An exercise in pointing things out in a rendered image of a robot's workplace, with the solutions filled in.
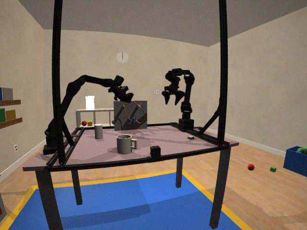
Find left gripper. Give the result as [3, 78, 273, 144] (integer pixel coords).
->
[114, 89, 134, 103]

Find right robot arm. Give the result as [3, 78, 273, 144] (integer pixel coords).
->
[165, 68, 195, 120]

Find cream mug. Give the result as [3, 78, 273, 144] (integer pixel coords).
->
[117, 135, 137, 154]

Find cream cylinder with white top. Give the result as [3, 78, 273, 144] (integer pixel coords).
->
[94, 124, 103, 139]

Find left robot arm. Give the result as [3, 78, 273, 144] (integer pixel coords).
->
[44, 75, 129, 149]

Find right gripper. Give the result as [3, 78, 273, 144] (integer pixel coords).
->
[162, 83, 185, 105]

